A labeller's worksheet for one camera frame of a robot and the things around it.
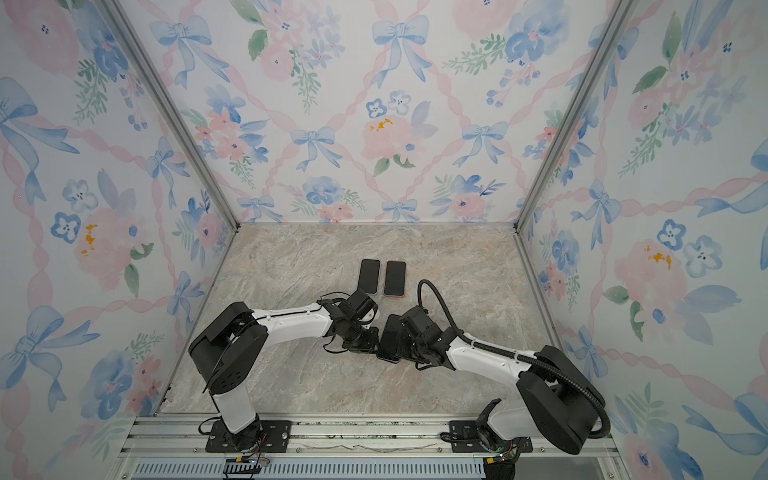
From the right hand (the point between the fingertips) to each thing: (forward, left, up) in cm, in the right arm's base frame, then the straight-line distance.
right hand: (394, 347), depth 86 cm
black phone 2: (+26, 0, -2) cm, 26 cm away
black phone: (+26, +9, -1) cm, 28 cm away
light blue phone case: (+26, +9, -1) cm, 27 cm away
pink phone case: (+26, 0, -2) cm, 26 cm away
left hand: (0, +4, -1) cm, 4 cm away
